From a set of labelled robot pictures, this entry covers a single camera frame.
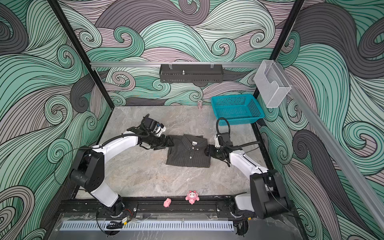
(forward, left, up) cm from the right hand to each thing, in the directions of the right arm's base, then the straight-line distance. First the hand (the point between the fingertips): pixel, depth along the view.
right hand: (209, 151), depth 89 cm
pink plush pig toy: (-25, +11, -1) cm, 27 cm away
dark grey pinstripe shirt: (+2, +13, -2) cm, 13 cm away
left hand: (+1, +23, +6) cm, 24 cm away
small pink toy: (-28, +23, -2) cm, 36 cm away
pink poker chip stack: (+42, +4, -2) cm, 42 cm away
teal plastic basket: (+40, -29, -5) cm, 50 cm away
